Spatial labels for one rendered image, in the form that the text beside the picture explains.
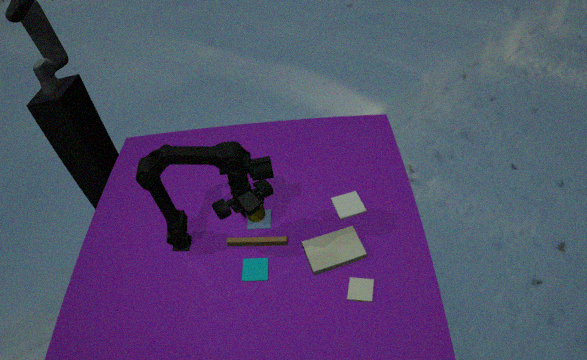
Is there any tan flat bar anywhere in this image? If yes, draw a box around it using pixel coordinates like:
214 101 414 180
226 236 288 247

